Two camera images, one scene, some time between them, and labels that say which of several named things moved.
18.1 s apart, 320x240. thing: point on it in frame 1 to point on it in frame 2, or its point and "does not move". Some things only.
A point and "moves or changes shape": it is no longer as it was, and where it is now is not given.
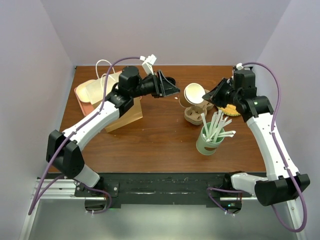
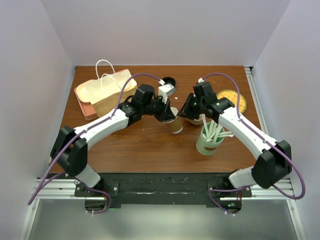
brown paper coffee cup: [192, 95] moves or changes shape
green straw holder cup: [207, 140] does not move
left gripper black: [161, 86] to [169, 115]
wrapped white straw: [230, 134] does not move
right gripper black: [214, 95] to [185, 111]
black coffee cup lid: [171, 80] does not move
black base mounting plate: [167, 190] does not move
